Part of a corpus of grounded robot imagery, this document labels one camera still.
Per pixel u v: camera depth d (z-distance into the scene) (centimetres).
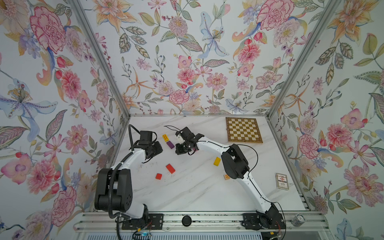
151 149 77
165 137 107
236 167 62
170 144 103
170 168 93
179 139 93
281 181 86
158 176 90
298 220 71
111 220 75
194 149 77
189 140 80
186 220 74
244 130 110
